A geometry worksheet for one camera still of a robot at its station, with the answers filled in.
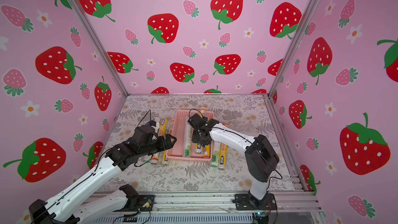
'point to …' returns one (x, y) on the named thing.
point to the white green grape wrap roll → (215, 154)
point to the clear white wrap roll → (186, 141)
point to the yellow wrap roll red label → (198, 148)
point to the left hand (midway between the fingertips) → (172, 140)
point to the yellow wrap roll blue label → (223, 153)
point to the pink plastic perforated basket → (179, 118)
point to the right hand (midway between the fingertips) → (201, 136)
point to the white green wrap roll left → (155, 157)
